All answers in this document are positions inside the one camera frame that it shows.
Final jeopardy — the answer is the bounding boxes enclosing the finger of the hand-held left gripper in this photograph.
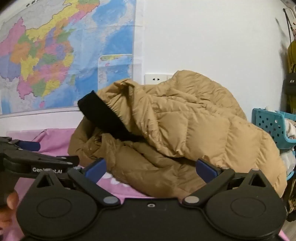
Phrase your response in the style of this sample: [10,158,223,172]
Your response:
[0,137,41,152]
[35,155,80,168]

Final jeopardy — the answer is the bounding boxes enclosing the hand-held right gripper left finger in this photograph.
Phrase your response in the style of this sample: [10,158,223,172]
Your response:
[31,158,121,207]

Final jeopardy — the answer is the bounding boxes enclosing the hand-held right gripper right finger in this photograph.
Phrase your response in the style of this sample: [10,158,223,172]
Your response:
[181,158,271,208]

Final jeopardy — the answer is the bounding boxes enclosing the tan puffer jacket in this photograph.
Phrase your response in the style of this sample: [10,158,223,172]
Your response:
[68,70,288,200]

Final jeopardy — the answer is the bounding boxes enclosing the person's left hand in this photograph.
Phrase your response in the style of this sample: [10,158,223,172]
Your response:
[0,191,21,233]

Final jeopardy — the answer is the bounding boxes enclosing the pink bed sheet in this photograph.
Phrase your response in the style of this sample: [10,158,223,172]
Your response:
[0,128,153,241]

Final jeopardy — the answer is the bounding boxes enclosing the blue plastic basket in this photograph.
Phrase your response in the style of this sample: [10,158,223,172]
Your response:
[252,108,296,181]

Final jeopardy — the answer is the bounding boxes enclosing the camouflage clothing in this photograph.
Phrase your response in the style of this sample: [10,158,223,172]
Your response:
[283,179,296,222]

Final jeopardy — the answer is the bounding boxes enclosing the white cloth in basket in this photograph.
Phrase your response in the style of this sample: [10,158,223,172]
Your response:
[283,118,296,140]

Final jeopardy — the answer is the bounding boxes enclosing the black hanging bag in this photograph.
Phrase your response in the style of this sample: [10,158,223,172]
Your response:
[284,73,296,93]

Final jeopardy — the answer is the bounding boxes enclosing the olive hanging garment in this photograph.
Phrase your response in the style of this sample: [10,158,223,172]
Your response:
[287,39,296,75]

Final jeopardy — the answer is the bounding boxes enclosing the colourful wall map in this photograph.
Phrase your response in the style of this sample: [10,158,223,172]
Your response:
[0,0,144,116]

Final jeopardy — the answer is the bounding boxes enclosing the white wall socket plate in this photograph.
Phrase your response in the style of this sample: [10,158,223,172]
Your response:
[145,73,174,85]

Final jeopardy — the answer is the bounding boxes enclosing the white wall hook rack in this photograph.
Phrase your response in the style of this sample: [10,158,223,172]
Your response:
[282,0,296,30]

